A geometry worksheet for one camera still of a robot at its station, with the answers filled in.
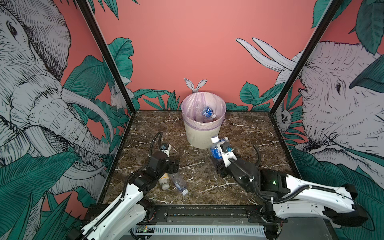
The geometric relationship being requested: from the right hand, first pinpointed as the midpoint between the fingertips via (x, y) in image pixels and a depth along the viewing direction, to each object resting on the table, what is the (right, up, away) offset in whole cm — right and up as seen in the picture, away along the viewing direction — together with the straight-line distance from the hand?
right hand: (214, 154), depth 63 cm
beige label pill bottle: (-26, -18, +18) cm, 36 cm away
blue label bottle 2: (0, +1, -4) cm, 5 cm away
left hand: (-21, -5, +17) cm, 27 cm away
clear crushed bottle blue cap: (-18, -21, +22) cm, 36 cm away
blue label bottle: (+12, +3, +36) cm, 38 cm away
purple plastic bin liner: (-10, +25, +33) cm, 42 cm away
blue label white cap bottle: (-1, +21, +31) cm, 37 cm away
